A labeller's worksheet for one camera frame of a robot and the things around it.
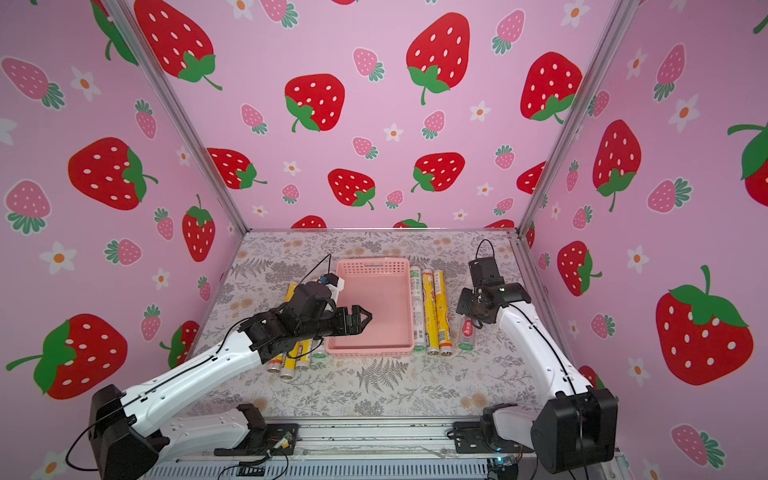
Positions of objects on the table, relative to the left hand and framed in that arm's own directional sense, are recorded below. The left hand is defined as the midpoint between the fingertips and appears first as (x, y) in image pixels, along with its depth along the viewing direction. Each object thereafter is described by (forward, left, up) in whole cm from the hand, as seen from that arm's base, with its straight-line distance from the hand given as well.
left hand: (363, 316), depth 75 cm
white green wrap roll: (+7, -15, -16) cm, 23 cm away
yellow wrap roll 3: (+1, -23, -17) cm, 29 cm away
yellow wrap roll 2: (+10, -19, -16) cm, 27 cm away
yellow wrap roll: (-8, +22, -17) cm, 29 cm away
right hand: (+7, -32, -5) cm, 33 cm away
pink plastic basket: (+22, -3, -19) cm, 30 cm away
